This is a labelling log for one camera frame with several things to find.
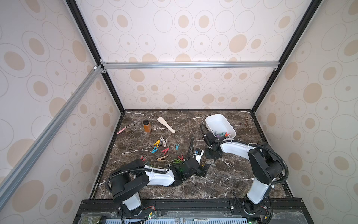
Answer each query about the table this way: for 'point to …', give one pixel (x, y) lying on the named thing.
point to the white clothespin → (164, 143)
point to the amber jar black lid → (147, 126)
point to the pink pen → (121, 130)
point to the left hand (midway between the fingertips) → (209, 163)
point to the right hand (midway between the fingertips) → (214, 155)
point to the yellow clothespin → (157, 143)
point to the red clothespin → (165, 150)
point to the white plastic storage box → (218, 123)
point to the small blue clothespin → (177, 146)
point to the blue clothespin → (154, 150)
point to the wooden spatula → (163, 122)
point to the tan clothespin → (161, 159)
